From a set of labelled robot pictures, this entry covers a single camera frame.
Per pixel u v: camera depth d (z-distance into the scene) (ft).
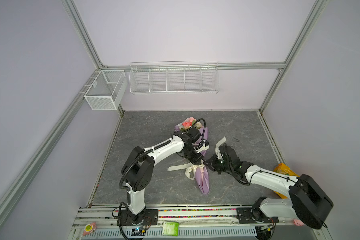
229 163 2.16
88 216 2.49
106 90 3.40
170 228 2.27
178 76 3.27
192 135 2.33
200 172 2.71
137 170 1.58
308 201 1.37
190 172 2.77
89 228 2.20
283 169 2.73
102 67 3.01
